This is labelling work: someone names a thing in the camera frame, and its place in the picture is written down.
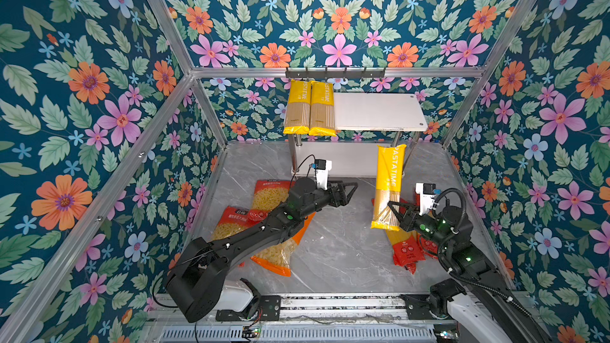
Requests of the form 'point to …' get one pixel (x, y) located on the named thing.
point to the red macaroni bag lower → (234, 219)
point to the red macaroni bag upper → (267, 195)
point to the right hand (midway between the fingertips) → (390, 202)
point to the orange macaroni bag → (276, 256)
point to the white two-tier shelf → (399, 113)
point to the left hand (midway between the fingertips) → (354, 180)
